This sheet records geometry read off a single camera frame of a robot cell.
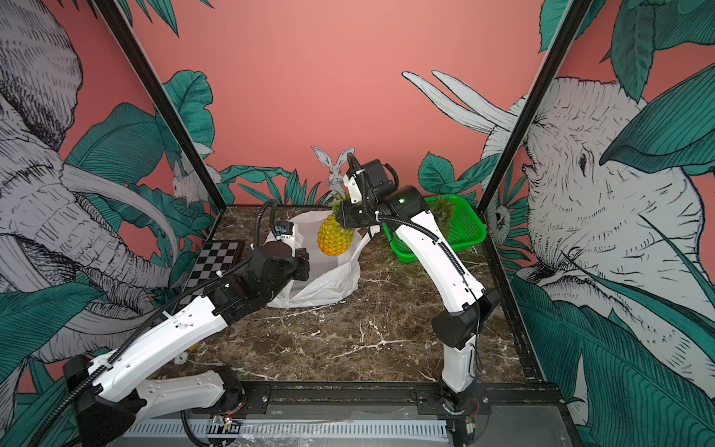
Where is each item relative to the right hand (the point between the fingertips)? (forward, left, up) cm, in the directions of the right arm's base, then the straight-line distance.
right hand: (336, 212), depth 71 cm
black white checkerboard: (+7, +49, -32) cm, 59 cm away
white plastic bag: (-11, +1, -16) cm, 19 cm away
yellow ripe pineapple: (-4, +1, -6) cm, 7 cm away
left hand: (-6, +8, -7) cm, 12 cm away
